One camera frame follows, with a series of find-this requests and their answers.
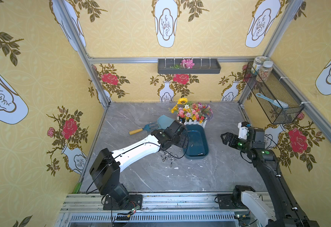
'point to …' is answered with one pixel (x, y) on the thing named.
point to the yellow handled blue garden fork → (147, 127)
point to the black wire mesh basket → (275, 98)
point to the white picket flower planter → (189, 114)
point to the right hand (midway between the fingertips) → (230, 136)
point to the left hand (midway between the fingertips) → (176, 135)
